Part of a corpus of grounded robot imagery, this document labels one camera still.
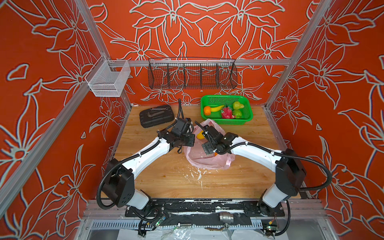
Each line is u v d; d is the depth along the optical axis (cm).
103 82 87
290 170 44
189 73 100
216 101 121
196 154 92
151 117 103
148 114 104
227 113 104
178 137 62
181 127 63
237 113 107
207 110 110
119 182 42
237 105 111
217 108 114
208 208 74
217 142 63
